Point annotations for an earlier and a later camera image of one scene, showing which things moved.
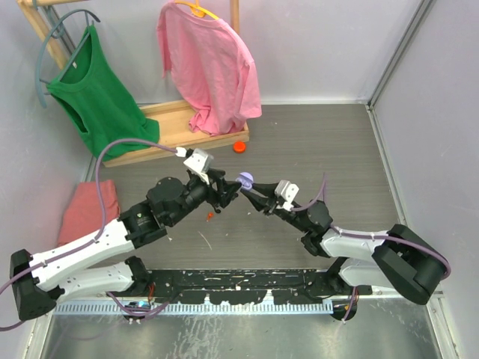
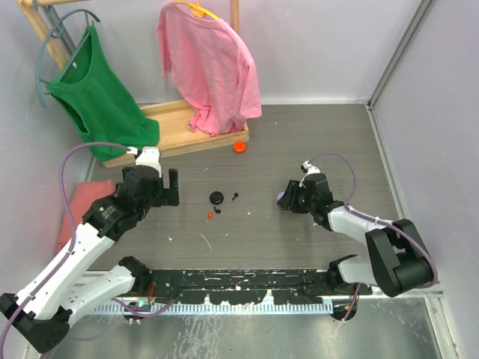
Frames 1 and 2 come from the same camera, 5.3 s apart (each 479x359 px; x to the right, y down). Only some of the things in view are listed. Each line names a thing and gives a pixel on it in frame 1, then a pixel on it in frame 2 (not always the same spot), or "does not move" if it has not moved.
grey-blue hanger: (40, 57) does not move
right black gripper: (260, 202) → (288, 201)
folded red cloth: (82, 214) does not move
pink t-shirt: (213, 68) does not move
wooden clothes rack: (171, 118) does not move
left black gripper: (215, 197) → (167, 196)
